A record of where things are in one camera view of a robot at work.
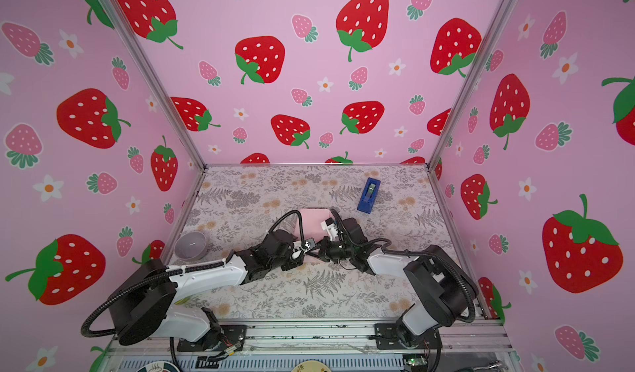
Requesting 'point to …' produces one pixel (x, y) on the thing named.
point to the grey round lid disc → (190, 245)
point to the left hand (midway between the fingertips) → (299, 244)
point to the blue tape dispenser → (369, 196)
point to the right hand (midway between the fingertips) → (304, 253)
